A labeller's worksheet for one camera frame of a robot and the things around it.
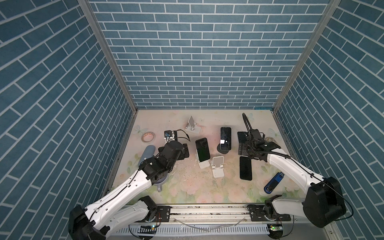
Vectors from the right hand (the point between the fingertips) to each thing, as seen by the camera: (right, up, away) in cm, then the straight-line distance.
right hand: (244, 147), depth 87 cm
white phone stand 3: (-16, -11, -1) cm, 19 cm away
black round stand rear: (-11, -2, +5) cm, 12 cm away
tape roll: (-63, +5, +18) cm, 66 cm away
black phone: (+2, -15, +3) cm, 15 cm away
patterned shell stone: (+22, +4, +12) cm, 25 cm away
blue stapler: (+16, -19, -3) cm, 25 cm away
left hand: (-36, +3, -10) cm, 38 cm away
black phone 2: (-10, +5, +6) cm, 12 cm away
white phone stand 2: (-24, -11, +3) cm, 26 cm away
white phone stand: (-32, +12, +16) cm, 37 cm away
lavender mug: (-40, -5, -35) cm, 53 cm away
